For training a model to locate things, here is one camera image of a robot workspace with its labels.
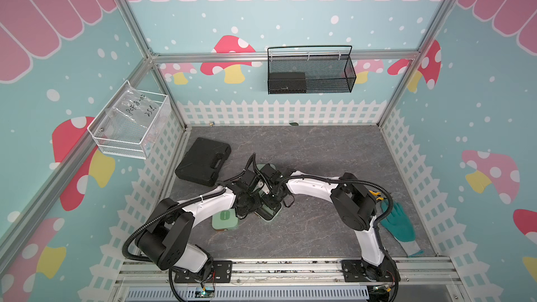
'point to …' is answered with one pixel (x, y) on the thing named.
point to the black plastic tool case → (203, 162)
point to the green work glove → (400, 225)
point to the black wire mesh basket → (310, 69)
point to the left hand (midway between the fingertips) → (258, 210)
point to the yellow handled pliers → (376, 193)
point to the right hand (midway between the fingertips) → (269, 204)
